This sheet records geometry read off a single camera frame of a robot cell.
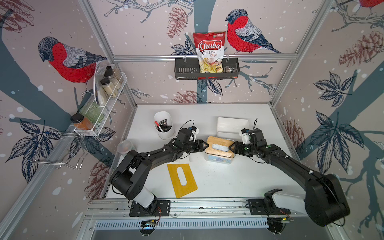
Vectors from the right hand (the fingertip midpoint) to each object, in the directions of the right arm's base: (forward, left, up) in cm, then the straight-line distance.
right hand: (232, 146), depth 87 cm
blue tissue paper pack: (-7, +7, -4) cm, 11 cm away
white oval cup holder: (+16, +44, +9) cm, 48 cm away
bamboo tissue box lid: (+2, +13, +4) cm, 13 cm away
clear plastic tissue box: (-5, +15, 0) cm, 16 cm away
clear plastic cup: (-2, +65, +1) cm, 65 cm away
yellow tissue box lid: (-23, +30, -8) cm, 38 cm away
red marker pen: (+12, +46, +2) cm, 47 cm away
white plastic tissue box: (+21, -3, -10) cm, 24 cm away
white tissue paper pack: (-10, +27, +3) cm, 29 cm away
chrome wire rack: (-19, +72, +28) cm, 79 cm away
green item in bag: (+1, +70, +27) cm, 75 cm away
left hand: (0, +14, +3) cm, 14 cm away
